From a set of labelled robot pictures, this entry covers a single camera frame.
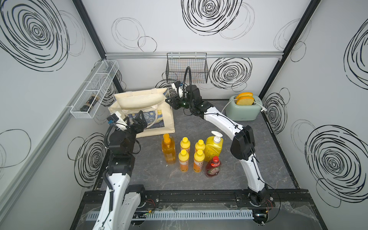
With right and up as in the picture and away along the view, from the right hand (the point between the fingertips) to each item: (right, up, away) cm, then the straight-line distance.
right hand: (167, 99), depth 81 cm
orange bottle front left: (+10, -30, -12) cm, 34 cm away
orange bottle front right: (+17, -33, -11) cm, 38 cm away
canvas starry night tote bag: (-11, -1, +9) cm, 14 cm away
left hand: (-14, -8, -13) cm, 21 cm away
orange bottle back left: (+10, -24, -8) cm, 28 cm away
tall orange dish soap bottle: (+1, -28, -4) cm, 28 cm away
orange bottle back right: (+18, -24, -11) cm, 32 cm away
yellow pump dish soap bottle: (+25, -25, -9) cm, 37 cm away
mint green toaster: (+46, -7, +19) cm, 50 cm away
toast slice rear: (+50, +4, +12) cm, 52 cm away
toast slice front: (+50, 0, +12) cm, 51 cm away
